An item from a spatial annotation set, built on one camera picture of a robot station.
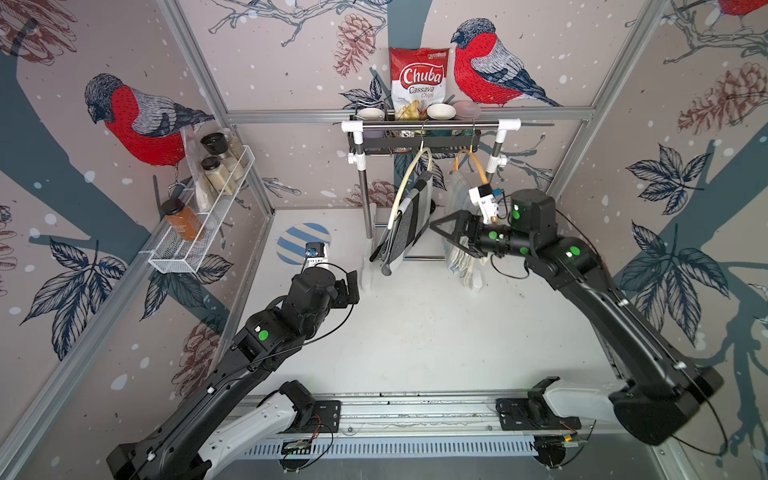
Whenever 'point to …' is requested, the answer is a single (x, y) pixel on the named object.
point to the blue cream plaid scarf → (461, 260)
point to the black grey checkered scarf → (405, 226)
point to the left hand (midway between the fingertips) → (342, 269)
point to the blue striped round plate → (292, 242)
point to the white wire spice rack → (184, 249)
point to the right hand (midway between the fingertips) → (440, 233)
